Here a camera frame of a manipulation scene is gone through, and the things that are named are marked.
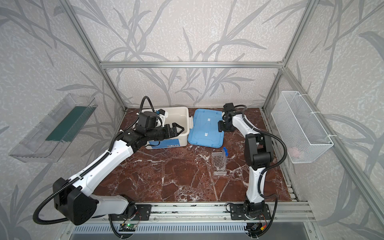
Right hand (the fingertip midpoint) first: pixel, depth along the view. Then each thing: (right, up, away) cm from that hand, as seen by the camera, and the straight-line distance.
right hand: (223, 124), depth 100 cm
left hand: (-25, -1, -25) cm, 35 cm away
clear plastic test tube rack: (-4, -24, -10) cm, 26 cm away
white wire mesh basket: (+28, -4, -38) cm, 47 cm away
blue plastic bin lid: (-13, -4, +5) cm, 14 cm away
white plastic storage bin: (-31, +6, +2) cm, 31 cm away
